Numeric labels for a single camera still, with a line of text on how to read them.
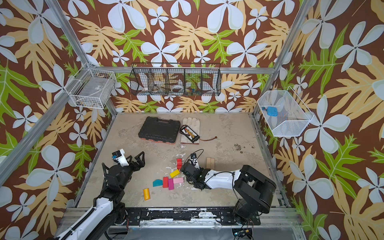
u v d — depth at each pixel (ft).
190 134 3.42
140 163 2.46
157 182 2.84
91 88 2.81
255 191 1.44
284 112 2.75
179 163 3.06
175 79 3.19
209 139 3.44
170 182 2.77
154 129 3.45
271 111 2.82
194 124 3.66
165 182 2.77
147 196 2.63
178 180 2.77
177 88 3.23
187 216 2.46
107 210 1.89
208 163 3.04
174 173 2.91
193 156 2.58
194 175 2.20
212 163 3.04
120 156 2.34
